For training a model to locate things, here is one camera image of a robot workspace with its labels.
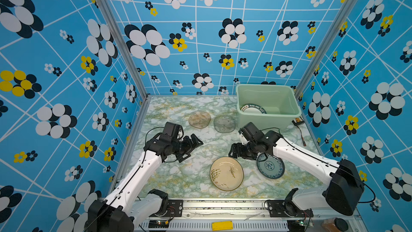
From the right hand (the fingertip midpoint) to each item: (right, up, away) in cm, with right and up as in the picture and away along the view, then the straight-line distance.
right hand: (236, 155), depth 79 cm
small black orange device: (+45, +15, +25) cm, 54 cm away
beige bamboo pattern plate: (-4, -11, +5) cm, 13 cm away
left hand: (-18, +5, -3) cm, 19 cm away
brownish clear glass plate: (-20, +16, +27) cm, 37 cm away
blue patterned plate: (+20, -8, +7) cm, 23 cm away
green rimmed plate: (+15, +24, +29) cm, 40 cm away
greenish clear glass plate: (-4, +14, +22) cm, 27 cm away
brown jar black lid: (+36, -23, -17) cm, 46 cm away
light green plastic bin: (+27, +25, +29) cm, 47 cm away
